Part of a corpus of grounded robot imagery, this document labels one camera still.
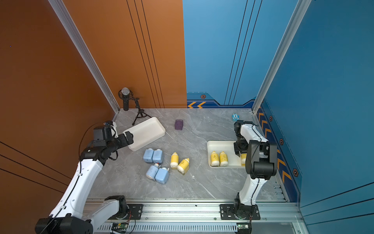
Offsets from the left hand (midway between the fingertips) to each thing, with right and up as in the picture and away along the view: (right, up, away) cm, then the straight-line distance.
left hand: (125, 135), depth 80 cm
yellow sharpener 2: (+32, -18, +2) cm, 37 cm away
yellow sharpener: (+26, -15, +5) cm, 31 cm away
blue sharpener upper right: (+16, -13, +5) cm, 22 cm away
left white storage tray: (+3, 0, +25) cm, 25 cm away
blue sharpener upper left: (+10, -13, +7) cm, 18 cm away
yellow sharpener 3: (+50, -15, +3) cm, 52 cm away
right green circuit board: (+61, -43, -10) cm, 76 cm away
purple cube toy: (+27, +5, +26) cm, 38 cm away
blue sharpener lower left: (+15, -20, -1) cm, 25 cm away
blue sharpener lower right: (+20, -22, 0) cm, 30 cm away
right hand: (+69, -13, +10) cm, 71 cm away
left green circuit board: (+1, -45, -8) cm, 46 cm away
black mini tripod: (-2, +14, +29) cm, 32 cm away
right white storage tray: (+63, -18, +11) cm, 67 cm away
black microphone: (-8, +28, +17) cm, 34 cm away
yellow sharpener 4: (+55, -14, +4) cm, 57 cm away
